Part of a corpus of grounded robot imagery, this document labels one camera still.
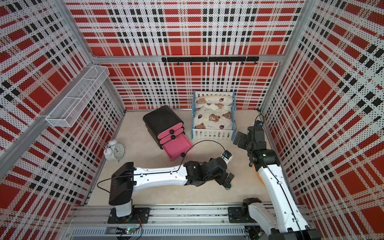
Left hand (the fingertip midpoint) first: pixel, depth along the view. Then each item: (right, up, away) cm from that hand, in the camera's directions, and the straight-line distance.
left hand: (227, 169), depth 75 cm
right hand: (+11, +16, +1) cm, 19 cm away
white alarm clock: (-65, +7, +12) cm, 67 cm away
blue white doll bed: (+1, +16, +24) cm, 29 cm away
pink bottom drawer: (-29, +8, +22) cm, 37 cm away
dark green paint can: (+1, -10, +4) cm, 11 cm away
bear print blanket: (-5, +32, +34) cm, 47 cm away
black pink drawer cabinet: (-34, +20, +14) cm, 42 cm away
